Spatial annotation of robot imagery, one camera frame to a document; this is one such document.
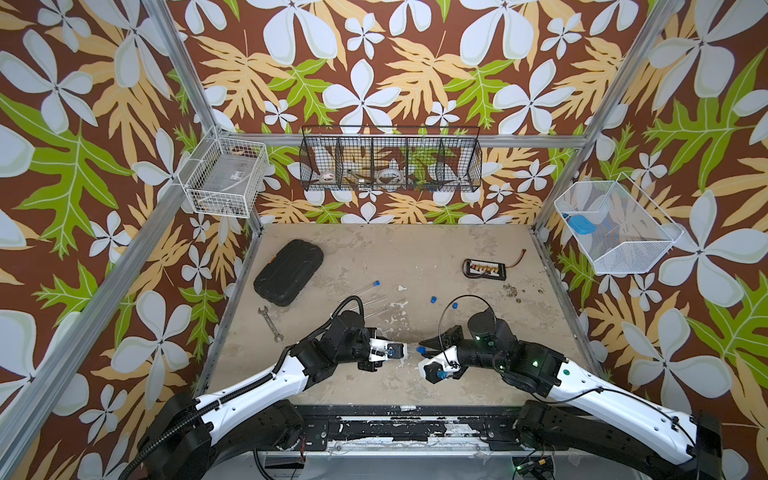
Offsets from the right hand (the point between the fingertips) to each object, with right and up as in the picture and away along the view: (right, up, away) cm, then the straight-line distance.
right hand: (421, 338), depth 71 cm
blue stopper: (0, -2, -2) cm, 3 cm away
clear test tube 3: (-11, +4, +28) cm, 30 cm away
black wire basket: (+1, +52, +26) cm, 58 cm away
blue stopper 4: (+15, +3, +28) cm, 32 cm away
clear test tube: (-2, -3, 0) cm, 3 cm away
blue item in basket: (+49, +29, +15) cm, 59 cm away
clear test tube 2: (-16, +8, +32) cm, 37 cm away
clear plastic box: (-54, +44, +15) cm, 71 cm away
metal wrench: (-42, -5, +20) cm, 46 cm away
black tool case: (-41, +14, +28) cm, 52 cm away
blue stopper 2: (-11, +10, +33) cm, 36 cm away
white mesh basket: (+56, +28, +11) cm, 64 cm away
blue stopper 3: (+8, +5, +28) cm, 29 cm away
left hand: (-6, -1, +7) cm, 9 cm away
